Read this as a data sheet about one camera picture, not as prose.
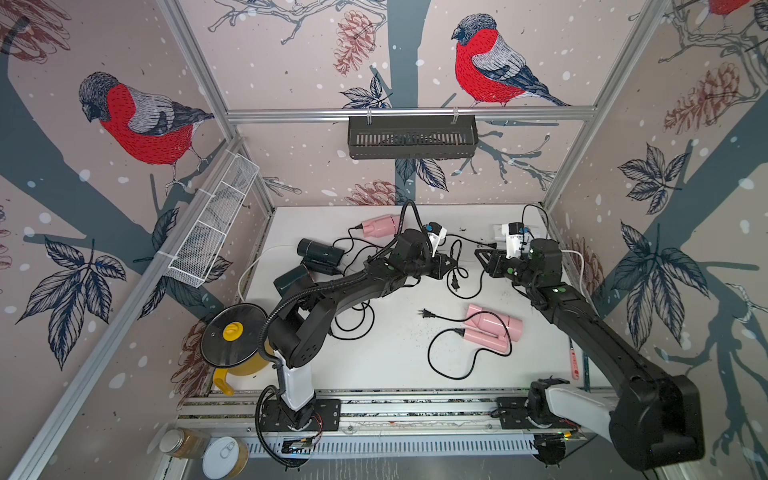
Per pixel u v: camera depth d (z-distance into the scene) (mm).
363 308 924
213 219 916
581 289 1007
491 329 841
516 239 724
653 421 393
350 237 1070
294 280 952
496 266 713
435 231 772
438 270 744
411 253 685
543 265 611
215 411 761
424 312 908
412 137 1039
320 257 1026
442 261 745
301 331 475
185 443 630
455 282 846
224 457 644
